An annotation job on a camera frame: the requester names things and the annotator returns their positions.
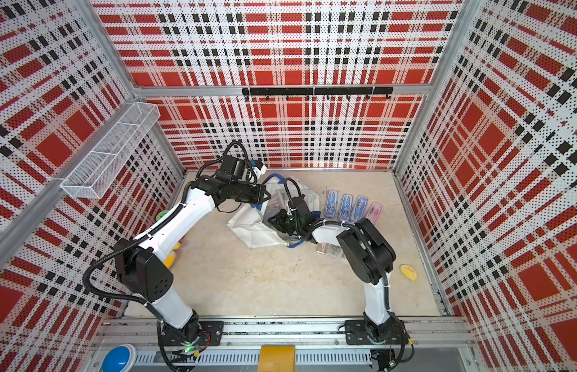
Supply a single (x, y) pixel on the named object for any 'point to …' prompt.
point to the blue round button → (121, 358)
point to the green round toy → (161, 214)
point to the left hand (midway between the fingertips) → (272, 196)
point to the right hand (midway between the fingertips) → (270, 220)
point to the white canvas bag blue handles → (253, 225)
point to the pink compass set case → (374, 211)
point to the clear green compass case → (336, 252)
